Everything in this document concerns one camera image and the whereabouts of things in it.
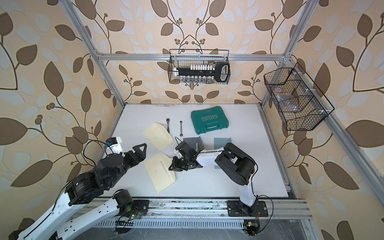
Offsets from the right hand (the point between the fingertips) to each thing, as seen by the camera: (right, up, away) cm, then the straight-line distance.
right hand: (169, 169), depth 86 cm
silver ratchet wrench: (+5, +20, +18) cm, 27 cm away
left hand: (-9, +16, -19) cm, 27 cm away
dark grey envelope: (+15, +13, +13) cm, 24 cm away
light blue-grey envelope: (+32, +13, +13) cm, 37 cm away
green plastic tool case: (+25, +29, +19) cm, 43 cm away
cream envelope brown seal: (-11, +19, +17) cm, 27 cm away
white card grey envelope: (+16, +11, +11) cm, 22 cm away
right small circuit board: (+43, -23, -14) cm, 51 cm away
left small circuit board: (-13, -18, -15) cm, 27 cm away
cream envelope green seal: (-7, 0, +1) cm, 7 cm away
